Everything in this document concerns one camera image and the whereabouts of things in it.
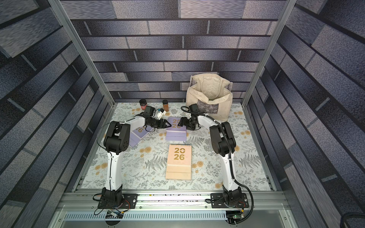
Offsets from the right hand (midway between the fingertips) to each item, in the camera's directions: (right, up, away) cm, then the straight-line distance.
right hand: (181, 125), depth 103 cm
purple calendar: (-4, -5, 0) cm, 7 cm away
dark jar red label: (-31, +17, +8) cm, 36 cm away
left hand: (-8, +1, 0) cm, 8 cm away
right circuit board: (+29, -44, -33) cm, 62 cm away
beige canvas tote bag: (+25, +25, +8) cm, 36 cm away
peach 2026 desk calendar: (-1, -21, -20) cm, 29 cm away
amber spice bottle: (-12, +15, +7) cm, 21 cm away
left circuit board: (-33, -43, -32) cm, 63 cm away
